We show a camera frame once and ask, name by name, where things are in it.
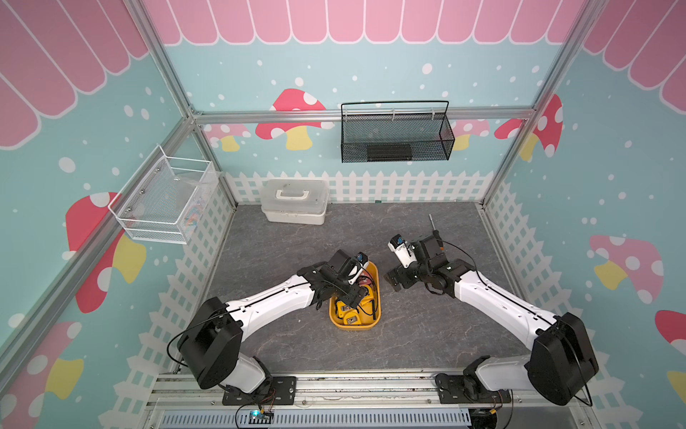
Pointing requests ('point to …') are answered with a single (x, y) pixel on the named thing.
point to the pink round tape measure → (364, 279)
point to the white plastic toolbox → (295, 200)
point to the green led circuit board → (260, 417)
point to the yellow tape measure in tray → (351, 319)
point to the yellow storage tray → (367, 320)
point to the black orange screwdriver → (437, 235)
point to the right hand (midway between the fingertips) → (397, 267)
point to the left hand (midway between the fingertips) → (352, 290)
